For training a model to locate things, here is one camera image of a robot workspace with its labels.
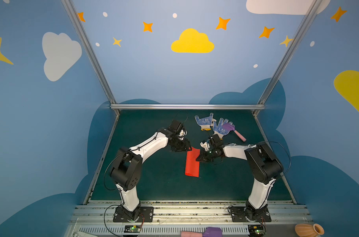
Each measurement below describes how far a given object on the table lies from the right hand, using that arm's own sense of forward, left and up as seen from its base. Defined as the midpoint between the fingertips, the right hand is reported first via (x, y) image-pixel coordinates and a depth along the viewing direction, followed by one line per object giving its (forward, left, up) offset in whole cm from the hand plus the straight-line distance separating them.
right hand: (196, 158), depth 95 cm
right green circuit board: (-37, -28, -1) cm, 46 cm away
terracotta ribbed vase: (-36, -47, +8) cm, 60 cm away
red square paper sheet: (-6, +3, 0) cm, 6 cm away
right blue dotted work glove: (+24, -18, -1) cm, 30 cm away
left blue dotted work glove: (+31, -7, -1) cm, 32 cm away
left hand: (0, +5, +11) cm, 12 cm away
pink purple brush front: (-38, -7, -1) cm, 39 cm away
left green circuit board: (-39, +32, -1) cm, 51 cm away
